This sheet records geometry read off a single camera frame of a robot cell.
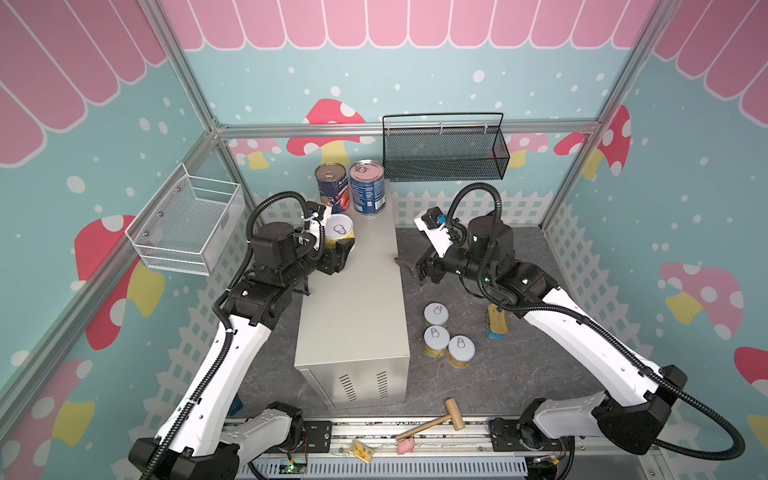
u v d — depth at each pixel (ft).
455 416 2.49
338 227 2.15
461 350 2.74
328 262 1.94
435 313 2.96
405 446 2.33
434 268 1.85
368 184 2.24
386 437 2.49
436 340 2.79
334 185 2.27
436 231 1.73
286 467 2.38
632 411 1.31
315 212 1.72
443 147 3.09
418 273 1.88
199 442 1.21
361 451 2.34
